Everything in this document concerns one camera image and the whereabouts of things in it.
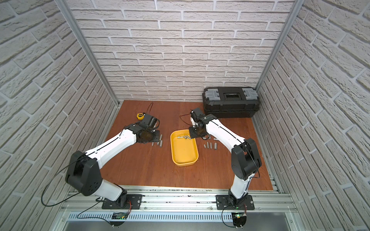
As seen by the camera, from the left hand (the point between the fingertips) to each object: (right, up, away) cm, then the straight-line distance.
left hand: (159, 135), depth 87 cm
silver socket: (-1, -7, +8) cm, 11 cm away
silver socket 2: (+31, -8, +8) cm, 33 cm away
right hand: (+22, 0, +2) cm, 22 cm away
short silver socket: (+29, -9, +8) cm, 31 cm away
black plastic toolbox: (+47, +22, +11) cm, 53 cm away
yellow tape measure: (-20, +11, +22) cm, 32 cm away
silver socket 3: (+33, -8, +8) cm, 35 cm away
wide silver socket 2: (+12, -3, +11) cm, 17 cm away
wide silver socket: (+36, -8, +7) cm, 38 cm away
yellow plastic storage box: (+15, -10, +8) cm, 20 cm away
